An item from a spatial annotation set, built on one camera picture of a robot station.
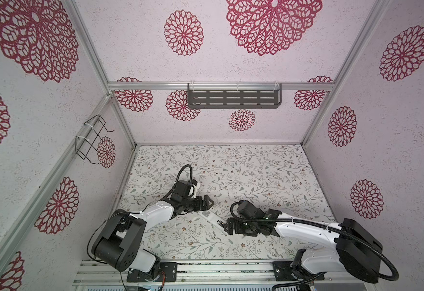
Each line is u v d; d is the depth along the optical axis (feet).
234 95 3.07
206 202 2.61
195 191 2.69
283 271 2.35
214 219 2.88
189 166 2.56
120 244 1.42
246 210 2.13
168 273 2.43
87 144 2.48
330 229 1.51
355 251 1.34
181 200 2.32
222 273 2.45
